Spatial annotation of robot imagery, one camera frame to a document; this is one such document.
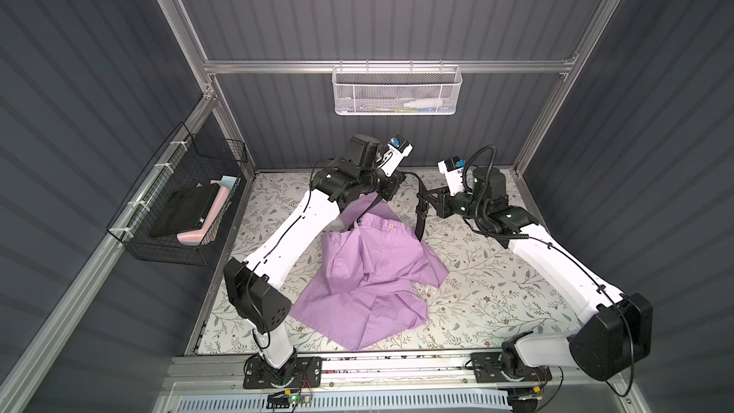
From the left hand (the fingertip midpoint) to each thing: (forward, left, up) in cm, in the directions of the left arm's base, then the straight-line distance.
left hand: (407, 177), depth 72 cm
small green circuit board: (-43, +31, -34) cm, 63 cm away
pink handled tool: (-16, +49, -2) cm, 52 cm away
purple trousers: (-17, +12, -33) cm, 38 cm away
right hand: (-1, -6, -6) cm, 9 cm away
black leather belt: (+1, -5, -11) cm, 12 cm away
